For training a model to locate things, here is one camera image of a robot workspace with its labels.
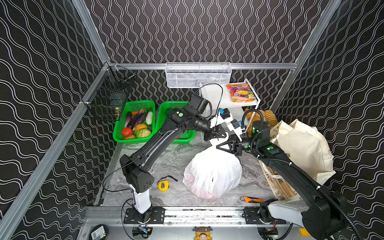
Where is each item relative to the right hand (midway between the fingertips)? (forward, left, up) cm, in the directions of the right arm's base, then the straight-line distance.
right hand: (216, 147), depth 67 cm
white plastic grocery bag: (-9, +2, -6) cm, 11 cm away
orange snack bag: (+30, -14, +8) cm, 34 cm away
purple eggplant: (+40, +62, -23) cm, 77 cm away
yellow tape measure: (-9, +28, -25) cm, 38 cm away
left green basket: (+50, +60, -20) cm, 81 cm away
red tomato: (+25, +57, -20) cm, 65 cm away
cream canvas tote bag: (+7, -46, -9) cm, 47 cm away
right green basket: (+49, +35, -19) cm, 63 cm away
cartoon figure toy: (-30, +6, -26) cm, 40 cm away
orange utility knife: (-14, -18, -29) cm, 37 cm away
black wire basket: (+44, +64, +2) cm, 78 cm away
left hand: (+1, -5, +7) cm, 9 cm away
